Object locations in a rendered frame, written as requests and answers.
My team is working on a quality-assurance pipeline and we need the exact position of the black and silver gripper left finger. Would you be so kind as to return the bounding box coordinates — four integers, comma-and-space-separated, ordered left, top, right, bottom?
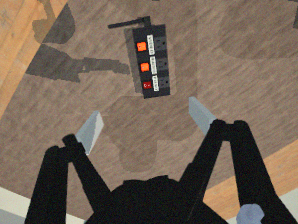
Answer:
24, 110, 131, 224

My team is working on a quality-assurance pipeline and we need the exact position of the black power strip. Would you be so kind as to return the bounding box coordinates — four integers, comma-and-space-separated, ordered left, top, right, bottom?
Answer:
108, 16, 170, 99

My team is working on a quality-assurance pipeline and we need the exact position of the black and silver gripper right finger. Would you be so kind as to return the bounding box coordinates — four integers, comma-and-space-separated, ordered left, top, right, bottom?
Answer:
158, 97, 298, 224

